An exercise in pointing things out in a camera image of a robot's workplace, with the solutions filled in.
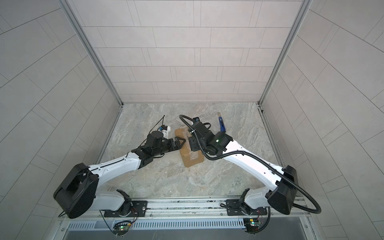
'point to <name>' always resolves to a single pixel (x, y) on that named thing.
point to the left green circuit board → (120, 230)
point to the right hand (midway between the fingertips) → (193, 141)
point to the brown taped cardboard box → (189, 157)
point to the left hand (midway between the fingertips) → (184, 140)
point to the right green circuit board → (252, 225)
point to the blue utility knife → (221, 122)
